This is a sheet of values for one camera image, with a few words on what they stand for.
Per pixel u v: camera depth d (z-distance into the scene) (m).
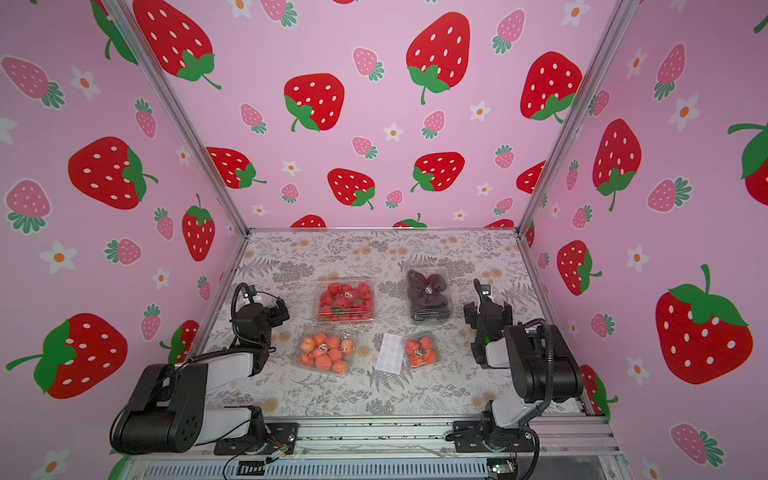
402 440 0.75
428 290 0.93
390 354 0.88
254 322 0.70
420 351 0.86
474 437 0.73
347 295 0.93
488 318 0.71
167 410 0.43
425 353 0.85
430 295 0.93
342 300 0.93
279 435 0.75
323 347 0.84
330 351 0.84
